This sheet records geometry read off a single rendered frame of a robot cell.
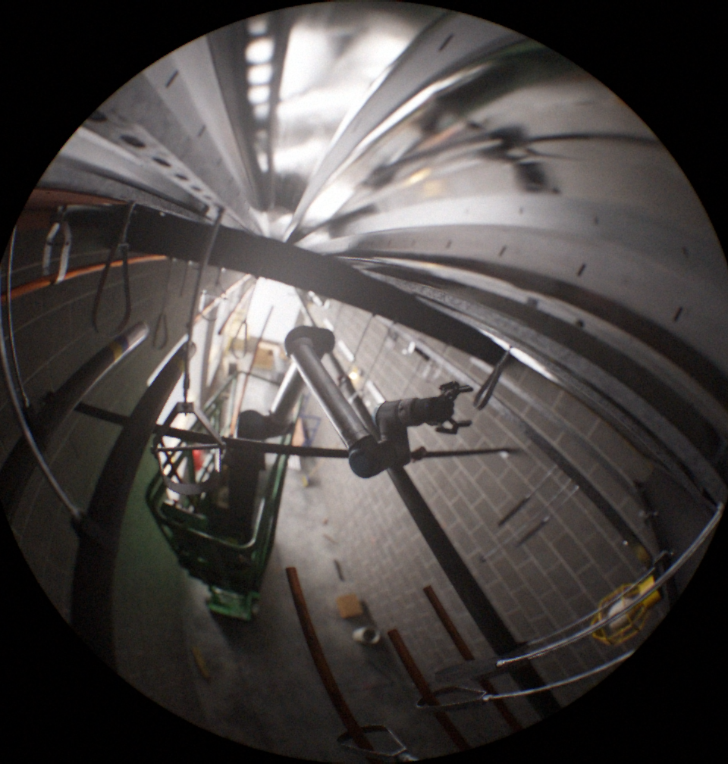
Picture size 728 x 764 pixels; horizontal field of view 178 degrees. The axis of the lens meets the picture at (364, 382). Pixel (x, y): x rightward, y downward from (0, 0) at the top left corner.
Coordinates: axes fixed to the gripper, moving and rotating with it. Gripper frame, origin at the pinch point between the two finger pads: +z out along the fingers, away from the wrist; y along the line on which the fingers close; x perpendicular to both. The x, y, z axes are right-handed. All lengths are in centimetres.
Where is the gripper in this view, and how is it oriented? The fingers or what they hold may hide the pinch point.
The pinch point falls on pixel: (470, 405)
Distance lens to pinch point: 63.1
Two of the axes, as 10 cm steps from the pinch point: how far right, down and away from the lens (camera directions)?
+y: 1.8, -9.1, 3.7
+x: 7.4, 3.7, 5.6
